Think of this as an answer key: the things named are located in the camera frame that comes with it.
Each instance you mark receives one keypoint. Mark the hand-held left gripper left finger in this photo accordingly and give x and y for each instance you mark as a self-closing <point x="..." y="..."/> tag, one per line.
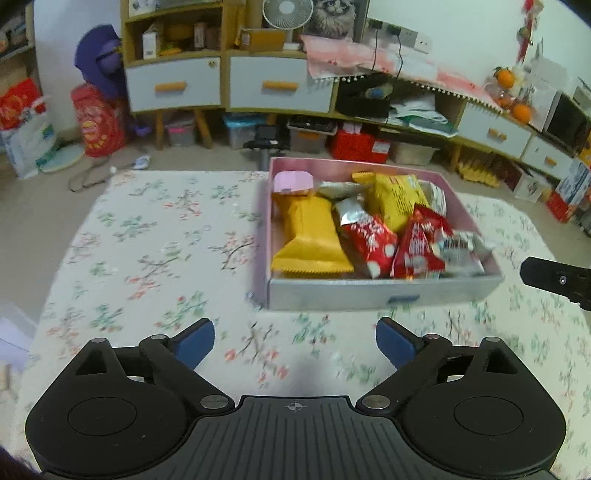
<point x="196" y="344"/>

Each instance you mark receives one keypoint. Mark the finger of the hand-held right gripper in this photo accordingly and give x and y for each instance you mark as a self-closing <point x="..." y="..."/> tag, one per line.
<point x="554" y="279"/>

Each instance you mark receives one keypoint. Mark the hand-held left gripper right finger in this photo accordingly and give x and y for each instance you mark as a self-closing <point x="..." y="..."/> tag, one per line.
<point x="395" y="344"/>

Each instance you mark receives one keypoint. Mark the pink cardboard box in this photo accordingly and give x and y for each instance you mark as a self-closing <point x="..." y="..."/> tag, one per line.
<point x="369" y="295"/>

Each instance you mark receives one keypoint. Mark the white packet black characters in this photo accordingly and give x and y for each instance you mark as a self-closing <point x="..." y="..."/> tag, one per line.
<point x="461" y="251"/>

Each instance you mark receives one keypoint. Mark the red candy packet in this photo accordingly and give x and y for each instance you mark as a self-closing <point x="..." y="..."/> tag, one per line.
<point x="420" y="247"/>
<point x="369" y="244"/>

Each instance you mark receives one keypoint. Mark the yellow plain snack packet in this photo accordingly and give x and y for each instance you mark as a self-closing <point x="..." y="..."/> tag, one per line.
<point x="309" y="235"/>

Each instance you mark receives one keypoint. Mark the yellow labelled snack packet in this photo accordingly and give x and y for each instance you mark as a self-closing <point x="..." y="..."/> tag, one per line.
<point x="397" y="194"/>

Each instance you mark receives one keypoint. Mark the pink snack packet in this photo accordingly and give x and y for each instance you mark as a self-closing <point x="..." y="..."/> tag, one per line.
<point x="293" y="182"/>

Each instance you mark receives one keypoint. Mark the floral tablecloth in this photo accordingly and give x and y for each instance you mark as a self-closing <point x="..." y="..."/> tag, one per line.
<point x="161" y="258"/>

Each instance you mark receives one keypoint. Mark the white box with drawing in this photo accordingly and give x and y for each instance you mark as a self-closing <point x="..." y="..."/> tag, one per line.
<point x="531" y="187"/>

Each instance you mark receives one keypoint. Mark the blue white carton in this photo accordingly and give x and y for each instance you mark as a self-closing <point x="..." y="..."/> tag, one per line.
<point x="577" y="184"/>

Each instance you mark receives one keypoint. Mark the yellow egg tray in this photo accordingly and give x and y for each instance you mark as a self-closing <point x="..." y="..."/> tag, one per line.
<point x="478" y="168"/>

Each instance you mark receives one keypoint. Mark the white microwave oven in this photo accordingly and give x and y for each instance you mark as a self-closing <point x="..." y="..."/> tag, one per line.
<point x="565" y="120"/>

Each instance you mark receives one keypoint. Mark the jar of small oranges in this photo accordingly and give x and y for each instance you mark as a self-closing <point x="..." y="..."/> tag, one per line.
<point x="503" y="99"/>

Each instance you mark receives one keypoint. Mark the white storage bin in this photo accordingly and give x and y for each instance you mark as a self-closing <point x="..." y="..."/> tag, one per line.
<point x="413" y="152"/>

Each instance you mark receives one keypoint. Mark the red cardboard box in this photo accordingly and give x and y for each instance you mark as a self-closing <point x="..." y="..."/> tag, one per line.
<point x="360" y="143"/>

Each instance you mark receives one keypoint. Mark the clear storage box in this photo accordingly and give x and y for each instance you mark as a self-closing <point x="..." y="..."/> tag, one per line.
<point x="180" y="131"/>

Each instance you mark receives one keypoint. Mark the stack of papers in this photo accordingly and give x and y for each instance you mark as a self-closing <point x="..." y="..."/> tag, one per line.
<point x="420" y="113"/>

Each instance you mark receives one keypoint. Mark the blue lidded storage bin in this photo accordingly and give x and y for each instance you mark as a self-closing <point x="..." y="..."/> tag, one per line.
<point x="240" y="129"/>

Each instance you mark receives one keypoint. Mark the black stand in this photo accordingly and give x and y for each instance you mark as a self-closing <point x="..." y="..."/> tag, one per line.
<point x="268" y="136"/>

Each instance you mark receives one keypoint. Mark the grey storage bin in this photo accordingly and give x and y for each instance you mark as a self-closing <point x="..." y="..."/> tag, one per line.
<point x="309" y="134"/>

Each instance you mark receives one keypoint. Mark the round white base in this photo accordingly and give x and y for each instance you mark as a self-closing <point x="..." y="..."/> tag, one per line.
<point x="60" y="159"/>

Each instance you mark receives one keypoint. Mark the black box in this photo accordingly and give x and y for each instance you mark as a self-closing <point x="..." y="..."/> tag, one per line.
<point x="364" y="104"/>

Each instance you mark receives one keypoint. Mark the pink white fringed cloth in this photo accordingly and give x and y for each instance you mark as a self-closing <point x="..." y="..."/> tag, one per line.
<point x="415" y="74"/>

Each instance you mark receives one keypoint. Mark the red hanging ornament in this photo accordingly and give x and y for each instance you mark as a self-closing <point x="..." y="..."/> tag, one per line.
<point x="528" y="27"/>

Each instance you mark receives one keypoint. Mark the white plastic bag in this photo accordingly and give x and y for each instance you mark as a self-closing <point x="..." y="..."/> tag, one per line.
<point x="27" y="147"/>

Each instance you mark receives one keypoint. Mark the wooden shelf cabinet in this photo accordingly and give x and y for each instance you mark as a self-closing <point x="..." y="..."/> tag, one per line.
<point x="225" y="78"/>

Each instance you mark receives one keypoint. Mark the red paper bag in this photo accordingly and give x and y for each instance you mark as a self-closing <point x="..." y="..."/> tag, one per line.
<point x="21" y="104"/>

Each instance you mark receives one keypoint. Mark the purple plush figure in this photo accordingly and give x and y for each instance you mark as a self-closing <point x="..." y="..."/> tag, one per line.
<point x="99" y="60"/>

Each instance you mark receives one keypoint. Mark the brown cardboard box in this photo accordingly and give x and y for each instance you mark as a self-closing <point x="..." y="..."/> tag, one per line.
<point x="263" y="39"/>

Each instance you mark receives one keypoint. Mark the cat picture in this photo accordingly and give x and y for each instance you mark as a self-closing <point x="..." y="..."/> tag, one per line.
<point x="339" y="16"/>

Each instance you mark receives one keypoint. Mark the white desk fan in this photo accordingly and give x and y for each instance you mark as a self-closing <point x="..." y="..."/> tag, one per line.
<point x="286" y="16"/>

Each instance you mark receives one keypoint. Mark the cluttered storage shelf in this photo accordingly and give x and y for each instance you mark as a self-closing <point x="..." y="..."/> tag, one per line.
<point x="16" y="27"/>

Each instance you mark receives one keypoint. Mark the white wall socket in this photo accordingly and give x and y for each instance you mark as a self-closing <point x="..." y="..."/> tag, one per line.
<point x="424" y="42"/>
<point x="408" y="36"/>

